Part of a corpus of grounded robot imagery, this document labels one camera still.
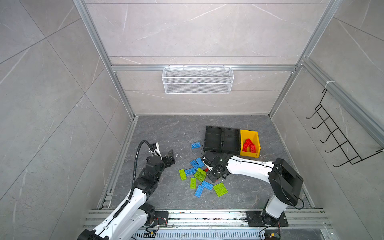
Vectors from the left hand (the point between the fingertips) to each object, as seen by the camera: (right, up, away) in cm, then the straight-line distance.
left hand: (164, 149), depth 82 cm
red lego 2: (+50, 0, +16) cm, 53 cm away
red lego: (+56, -2, +16) cm, 58 cm away
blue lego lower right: (+24, -21, +2) cm, 32 cm away
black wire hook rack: (+81, +3, -18) cm, 84 cm away
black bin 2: (+34, +3, +26) cm, 43 cm away
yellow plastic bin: (+58, +6, +20) cm, 62 cm away
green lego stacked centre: (+20, -16, +6) cm, 26 cm away
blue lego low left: (+14, -15, +8) cm, 22 cm away
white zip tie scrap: (+5, -6, +16) cm, 18 cm away
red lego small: (+53, +2, +17) cm, 56 cm away
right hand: (+27, -16, +6) cm, 32 cm away
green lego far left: (+10, -16, +6) cm, 20 cm away
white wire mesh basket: (+19, +45, +19) cm, 52 cm away
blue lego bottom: (+19, -23, 0) cm, 30 cm away
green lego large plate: (+31, -23, +1) cm, 39 cm away
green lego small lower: (+16, -20, +4) cm, 26 cm away
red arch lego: (+24, -13, +4) cm, 27 cm away
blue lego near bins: (+18, 0, +19) cm, 26 cm away
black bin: (+44, +2, +26) cm, 51 cm away
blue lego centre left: (+17, -11, +11) cm, 23 cm away
